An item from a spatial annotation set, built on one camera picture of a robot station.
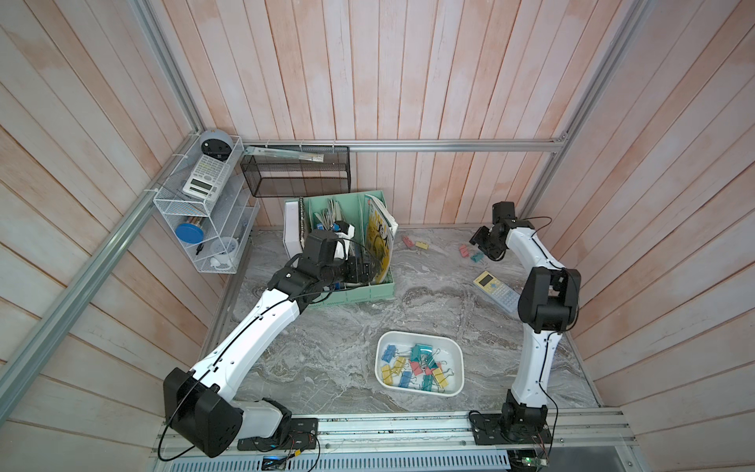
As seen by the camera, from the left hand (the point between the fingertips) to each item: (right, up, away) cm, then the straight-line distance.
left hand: (364, 266), depth 76 cm
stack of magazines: (-10, +15, +13) cm, 22 cm away
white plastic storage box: (+16, -28, +8) cm, 33 cm away
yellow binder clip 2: (+10, -29, +8) cm, 32 cm away
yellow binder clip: (+7, -31, +6) cm, 32 cm away
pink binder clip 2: (+15, -30, +7) cm, 34 cm away
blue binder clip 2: (+11, -33, +5) cm, 35 cm away
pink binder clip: (+17, +8, +38) cm, 43 cm away
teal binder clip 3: (+17, -33, +4) cm, 37 cm away
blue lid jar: (-46, +9, 0) cm, 47 cm away
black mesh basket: (-33, +32, +31) cm, 55 cm away
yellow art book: (+5, +11, +16) cm, 20 cm away
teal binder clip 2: (+17, -26, +10) cm, 32 cm away
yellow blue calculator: (+46, -10, +24) cm, 53 cm away
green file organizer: (-6, +17, +23) cm, 29 cm away
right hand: (+39, +8, +27) cm, 48 cm away
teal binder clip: (+42, +2, +33) cm, 54 cm away
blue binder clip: (+7, -26, +10) cm, 29 cm away
